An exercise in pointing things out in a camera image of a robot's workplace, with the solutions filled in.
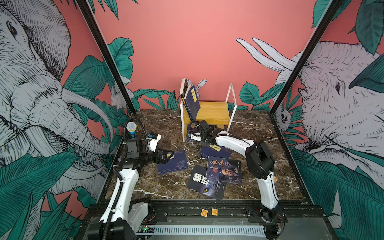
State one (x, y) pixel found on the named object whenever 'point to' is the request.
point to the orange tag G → (204, 213)
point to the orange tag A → (214, 212)
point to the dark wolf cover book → (197, 180)
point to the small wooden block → (275, 179)
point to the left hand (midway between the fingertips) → (166, 149)
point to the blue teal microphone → (131, 127)
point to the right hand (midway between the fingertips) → (201, 133)
